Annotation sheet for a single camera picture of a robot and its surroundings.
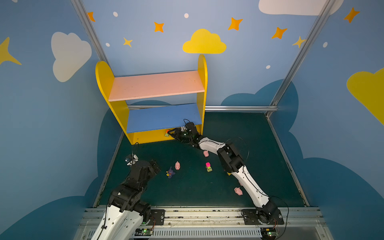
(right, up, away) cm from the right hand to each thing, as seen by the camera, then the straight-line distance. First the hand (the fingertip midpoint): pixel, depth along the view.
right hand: (169, 132), depth 100 cm
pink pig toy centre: (+25, -14, -4) cm, 29 cm away
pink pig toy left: (+7, -20, -9) cm, 23 cm away
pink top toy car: (+26, -21, -9) cm, 35 cm away
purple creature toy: (+3, -23, -15) cm, 28 cm away
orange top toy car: (-2, -1, +2) cm, 4 cm away
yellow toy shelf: (-15, +5, -6) cm, 17 cm away
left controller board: (-7, -47, -29) cm, 56 cm away
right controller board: (+53, -48, -29) cm, 77 cm away
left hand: (-4, -17, -24) cm, 30 cm away
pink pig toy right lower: (+42, -32, -18) cm, 56 cm away
